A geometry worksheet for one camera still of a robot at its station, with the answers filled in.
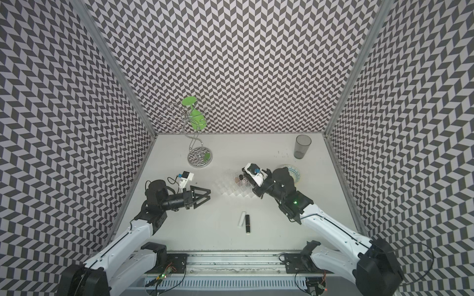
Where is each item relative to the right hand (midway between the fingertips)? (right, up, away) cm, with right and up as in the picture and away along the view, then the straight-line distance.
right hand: (249, 175), depth 76 cm
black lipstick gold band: (-1, -23, +7) cm, 24 cm away
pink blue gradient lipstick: (-3, -5, +14) cm, 15 cm away
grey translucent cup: (+29, +13, +22) cm, 39 cm away
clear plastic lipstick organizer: (-6, -7, +16) cm, 19 cm away
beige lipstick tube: (-6, -5, +17) cm, 19 cm away
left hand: (-16, -9, -3) cm, 19 cm away
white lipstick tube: (-3, -21, +7) cm, 23 cm away
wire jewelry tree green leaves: (-26, +25, +9) cm, 37 cm away
